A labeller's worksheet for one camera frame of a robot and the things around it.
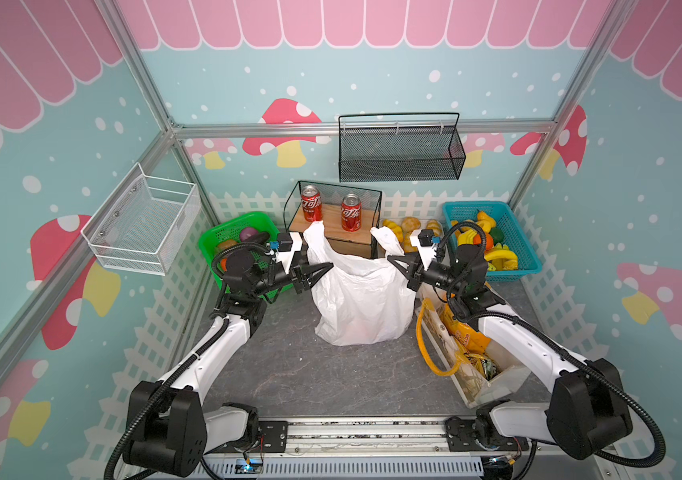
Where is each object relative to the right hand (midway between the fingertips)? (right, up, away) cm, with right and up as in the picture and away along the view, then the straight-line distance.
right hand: (390, 256), depth 75 cm
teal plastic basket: (+50, +12, +37) cm, 63 cm away
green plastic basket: (-55, +10, +37) cm, 67 cm away
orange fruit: (+39, +5, +30) cm, 50 cm away
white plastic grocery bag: (-8, -12, +5) cm, 15 cm away
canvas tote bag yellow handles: (+22, -28, -3) cm, 36 cm away
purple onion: (-49, +9, +37) cm, 62 cm away
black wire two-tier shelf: (-17, +23, +38) cm, 47 cm away
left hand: (-15, -1, -4) cm, 16 cm away
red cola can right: (-10, +13, +15) cm, 22 cm away
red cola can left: (-22, +17, +18) cm, 32 cm away
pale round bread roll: (+14, +13, +41) cm, 46 cm away
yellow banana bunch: (+44, -1, +31) cm, 54 cm away
